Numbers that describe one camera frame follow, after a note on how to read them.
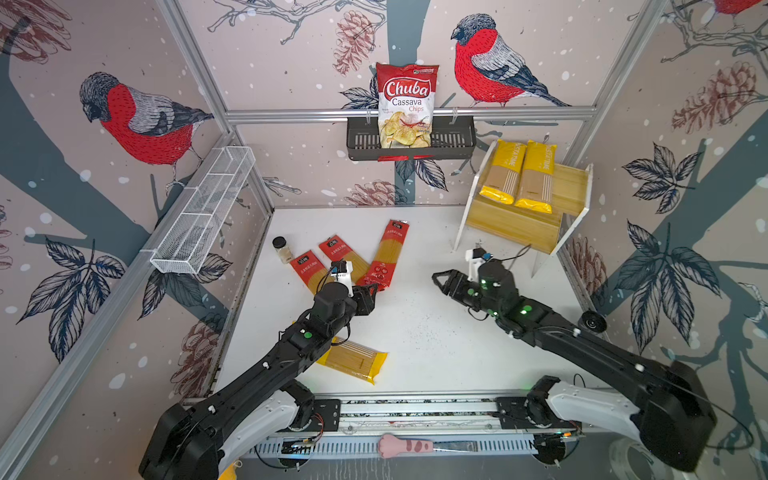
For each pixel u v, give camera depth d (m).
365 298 0.70
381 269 0.98
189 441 0.40
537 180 0.80
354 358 0.81
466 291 0.69
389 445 0.68
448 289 0.70
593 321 0.78
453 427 0.73
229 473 0.63
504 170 0.82
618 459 0.65
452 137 0.95
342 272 0.70
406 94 0.84
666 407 0.39
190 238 0.73
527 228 0.94
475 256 0.73
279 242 0.98
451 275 0.71
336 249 1.05
